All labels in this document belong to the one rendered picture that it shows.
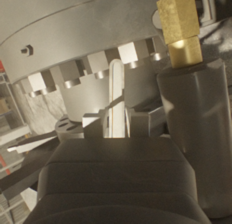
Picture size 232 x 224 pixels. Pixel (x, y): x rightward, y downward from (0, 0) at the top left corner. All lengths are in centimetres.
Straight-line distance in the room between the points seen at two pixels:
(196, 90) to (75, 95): 37
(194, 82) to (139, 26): 20
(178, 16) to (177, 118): 11
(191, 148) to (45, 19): 32
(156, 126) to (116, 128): 30
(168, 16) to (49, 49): 23
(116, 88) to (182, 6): 11
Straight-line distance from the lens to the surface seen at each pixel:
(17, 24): 40
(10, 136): 799
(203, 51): 105
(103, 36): 33
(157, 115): 45
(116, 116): 17
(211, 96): 20
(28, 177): 48
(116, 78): 16
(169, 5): 21
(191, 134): 21
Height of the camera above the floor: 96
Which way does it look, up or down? 34 degrees down
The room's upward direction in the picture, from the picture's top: 117 degrees counter-clockwise
